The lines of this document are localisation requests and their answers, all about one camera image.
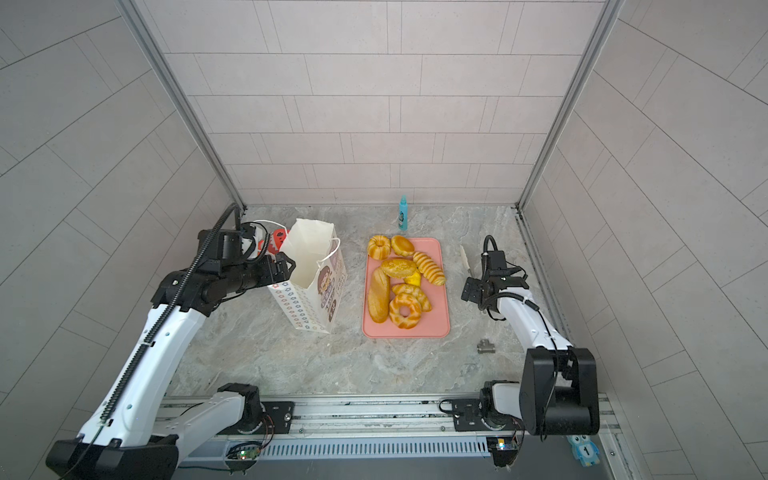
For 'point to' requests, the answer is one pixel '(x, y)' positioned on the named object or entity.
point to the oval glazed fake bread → (398, 267)
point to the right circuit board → (504, 449)
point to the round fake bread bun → (402, 245)
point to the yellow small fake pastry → (414, 279)
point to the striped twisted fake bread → (429, 268)
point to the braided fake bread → (423, 300)
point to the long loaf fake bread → (379, 291)
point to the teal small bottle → (403, 214)
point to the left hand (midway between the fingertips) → (290, 262)
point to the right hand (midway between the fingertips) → (479, 293)
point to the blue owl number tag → (585, 449)
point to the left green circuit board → (244, 452)
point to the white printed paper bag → (312, 296)
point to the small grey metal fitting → (485, 347)
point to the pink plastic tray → (433, 323)
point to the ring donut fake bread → (405, 322)
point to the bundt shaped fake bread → (379, 248)
